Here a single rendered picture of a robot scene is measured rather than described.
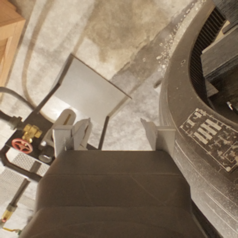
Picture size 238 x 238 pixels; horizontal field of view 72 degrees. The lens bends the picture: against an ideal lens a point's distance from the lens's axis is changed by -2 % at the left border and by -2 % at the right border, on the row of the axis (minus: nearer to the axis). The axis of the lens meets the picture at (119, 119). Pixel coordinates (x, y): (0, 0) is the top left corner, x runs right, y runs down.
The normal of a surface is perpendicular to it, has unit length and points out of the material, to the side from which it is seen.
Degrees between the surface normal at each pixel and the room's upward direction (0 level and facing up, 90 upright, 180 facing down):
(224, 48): 90
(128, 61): 0
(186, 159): 84
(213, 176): 88
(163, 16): 0
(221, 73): 13
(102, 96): 0
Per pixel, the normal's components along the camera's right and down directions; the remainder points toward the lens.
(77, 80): -0.11, 0.62
